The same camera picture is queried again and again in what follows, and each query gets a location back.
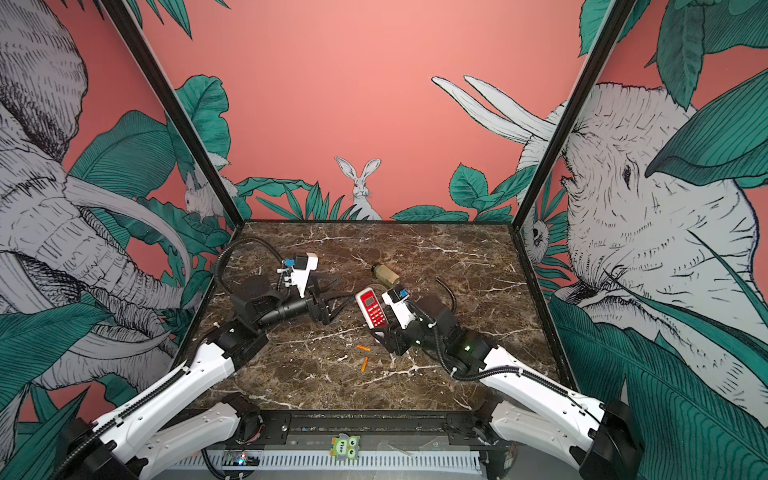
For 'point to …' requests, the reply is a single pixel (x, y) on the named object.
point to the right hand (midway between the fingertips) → (374, 326)
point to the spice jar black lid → (385, 275)
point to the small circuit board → (240, 457)
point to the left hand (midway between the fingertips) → (345, 287)
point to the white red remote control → (371, 308)
